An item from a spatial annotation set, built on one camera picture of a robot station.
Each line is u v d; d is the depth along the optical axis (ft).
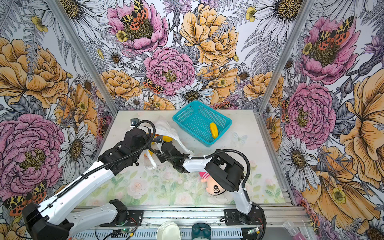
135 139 1.76
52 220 1.26
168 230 2.33
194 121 3.80
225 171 1.68
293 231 2.27
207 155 1.80
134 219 2.39
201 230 2.10
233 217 2.44
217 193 2.54
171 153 2.26
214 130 3.43
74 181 1.44
